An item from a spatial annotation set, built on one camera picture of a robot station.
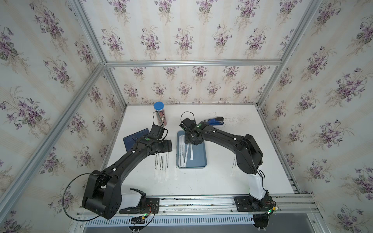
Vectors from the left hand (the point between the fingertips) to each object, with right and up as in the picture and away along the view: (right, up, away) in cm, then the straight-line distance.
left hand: (167, 148), depth 85 cm
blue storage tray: (+18, -6, +5) cm, 20 cm away
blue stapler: (+34, +15, +22) cm, 43 cm away
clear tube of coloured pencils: (-7, +25, +8) cm, 27 cm away
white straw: (+7, -4, +8) cm, 11 cm away
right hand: (+14, +3, +6) cm, 15 cm away
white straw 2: (+10, -11, +1) cm, 15 cm away
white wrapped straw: (0, -17, -3) cm, 17 cm away
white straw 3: (+15, -6, +1) cm, 16 cm away
